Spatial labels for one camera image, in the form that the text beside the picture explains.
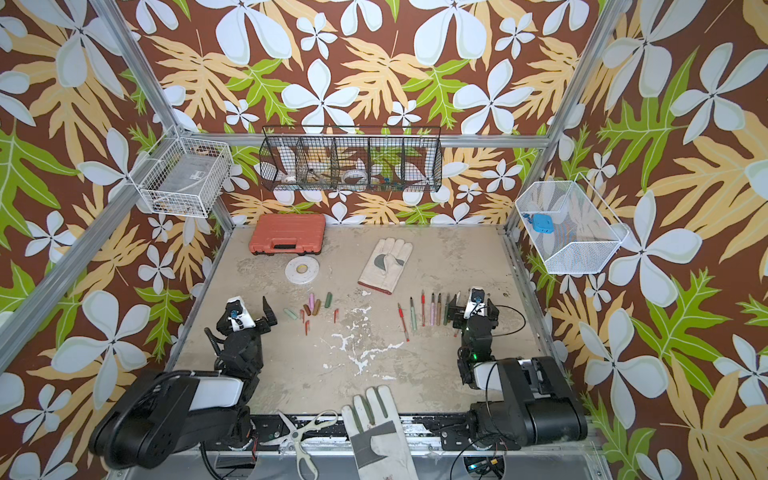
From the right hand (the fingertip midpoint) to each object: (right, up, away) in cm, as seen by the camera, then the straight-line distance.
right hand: (470, 296), depth 88 cm
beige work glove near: (-27, -35, -17) cm, 47 cm away
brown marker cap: (-51, -5, +8) cm, 52 cm away
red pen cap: (-51, -10, +5) cm, 52 cm away
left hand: (-66, -1, -5) cm, 66 cm away
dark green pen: (-5, -5, +10) cm, 12 cm away
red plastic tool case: (-63, +21, +26) cm, 72 cm away
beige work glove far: (-25, +9, +19) cm, 33 cm away
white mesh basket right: (+27, +21, -5) cm, 35 cm away
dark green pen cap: (-45, -3, +10) cm, 46 cm away
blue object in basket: (+20, +22, -3) cm, 30 cm away
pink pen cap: (-50, -3, +10) cm, 51 cm away
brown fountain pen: (-8, -6, +8) cm, 13 cm away
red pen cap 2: (-42, -7, +7) cm, 43 cm away
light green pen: (-16, -7, +7) cm, 19 cm away
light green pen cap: (-57, -6, +7) cm, 57 cm away
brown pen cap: (-48, -5, +9) cm, 49 cm away
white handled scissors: (-44, -38, -19) cm, 61 cm away
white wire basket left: (-84, +36, -3) cm, 92 cm away
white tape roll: (-56, +7, +19) cm, 60 cm away
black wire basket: (-37, +45, +9) cm, 59 cm away
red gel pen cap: (-53, -6, +7) cm, 54 cm away
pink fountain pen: (-10, -6, +8) cm, 14 cm away
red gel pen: (-20, -7, +7) cm, 23 cm away
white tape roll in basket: (-36, +39, +10) cm, 54 cm away
